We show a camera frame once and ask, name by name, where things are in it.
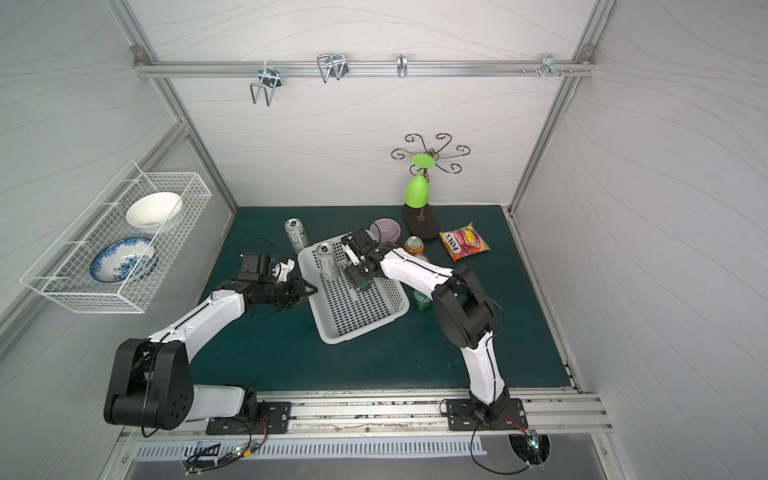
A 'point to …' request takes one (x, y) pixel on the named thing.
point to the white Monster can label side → (296, 233)
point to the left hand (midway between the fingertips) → (315, 292)
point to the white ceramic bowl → (151, 212)
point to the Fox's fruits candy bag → (463, 242)
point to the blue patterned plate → (123, 260)
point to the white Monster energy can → (328, 261)
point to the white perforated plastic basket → (341, 310)
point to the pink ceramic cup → (386, 230)
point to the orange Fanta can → (414, 245)
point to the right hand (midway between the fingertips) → (359, 268)
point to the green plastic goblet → (416, 190)
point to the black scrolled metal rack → (437, 154)
